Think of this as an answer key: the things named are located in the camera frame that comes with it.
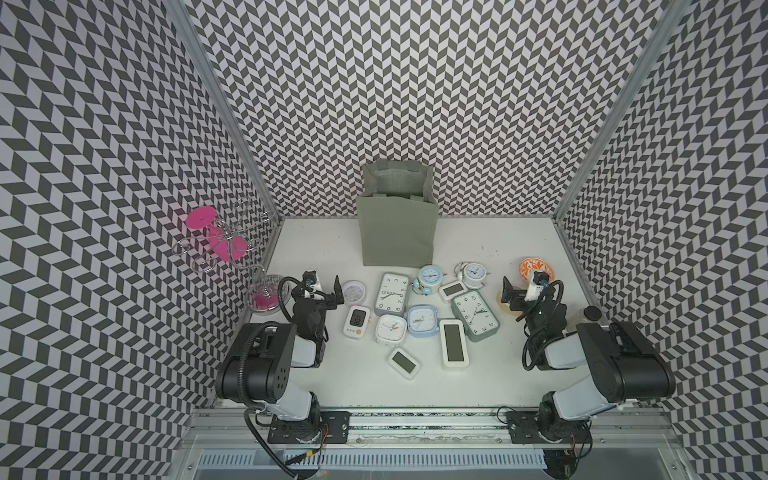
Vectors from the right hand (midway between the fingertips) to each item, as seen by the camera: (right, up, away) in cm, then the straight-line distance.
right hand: (519, 280), depth 90 cm
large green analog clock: (-14, -10, +1) cm, 17 cm away
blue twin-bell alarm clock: (-27, -1, +6) cm, 28 cm away
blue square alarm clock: (-30, -12, -2) cm, 32 cm away
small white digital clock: (-20, -3, +3) cm, 21 cm away
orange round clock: (-6, -7, -5) cm, 10 cm away
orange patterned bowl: (+10, +5, +10) cm, 14 cm away
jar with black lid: (+17, -9, -8) cm, 20 cm away
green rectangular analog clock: (-39, -5, +4) cm, 39 cm away
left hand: (-60, +1, +1) cm, 60 cm away
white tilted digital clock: (-35, -22, -9) cm, 42 cm away
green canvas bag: (-37, +20, -1) cm, 42 cm away
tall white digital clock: (-21, -17, -7) cm, 28 cm away
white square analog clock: (-39, -14, -3) cm, 42 cm away
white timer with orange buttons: (-49, -12, -3) cm, 51 cm away
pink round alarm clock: (-51, -5, +6) cm, 52 cm away
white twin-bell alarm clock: (-12, +1, +8) cm, 15 cm away
